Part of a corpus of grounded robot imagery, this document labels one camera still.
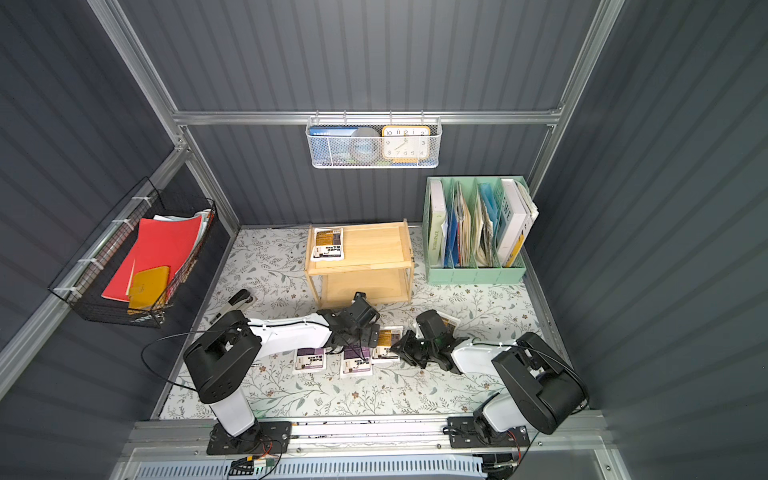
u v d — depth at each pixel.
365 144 0.91
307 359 0.85
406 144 0.88
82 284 0.61
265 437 0.73
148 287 0.67
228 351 0.49
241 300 0.94
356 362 0.85
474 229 0.93
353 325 0.71
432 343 0.71
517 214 0.89
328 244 0.85
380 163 0.89
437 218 0.89
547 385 0.46
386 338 0.89
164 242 0.74
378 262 0.83
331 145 0.84
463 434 0.73
